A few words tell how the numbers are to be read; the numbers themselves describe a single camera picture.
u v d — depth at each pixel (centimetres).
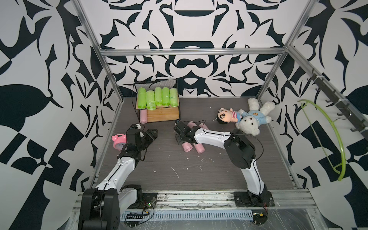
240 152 54
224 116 99
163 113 111
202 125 99
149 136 75
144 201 73
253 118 96
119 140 84
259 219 71
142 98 93
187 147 89
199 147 91
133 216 73
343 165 57
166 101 91
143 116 102
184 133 73
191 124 101
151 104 89
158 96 94
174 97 92
